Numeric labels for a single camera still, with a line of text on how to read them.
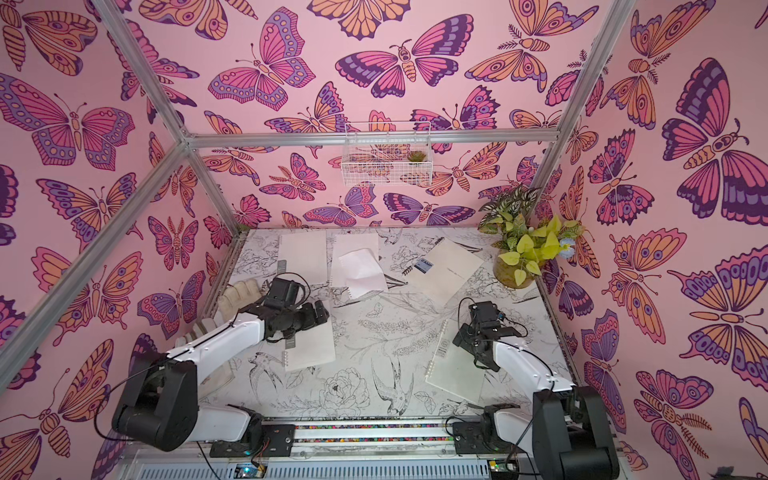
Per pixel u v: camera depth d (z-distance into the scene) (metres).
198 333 0.94
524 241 0.83
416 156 0.92
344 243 1.17
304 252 1.17
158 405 0.42
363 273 1.06
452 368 0.85
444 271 1.07
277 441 0.73
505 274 1.04
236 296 1.00
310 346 0.90
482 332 0.66
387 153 0.95
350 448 0.73
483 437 0.73
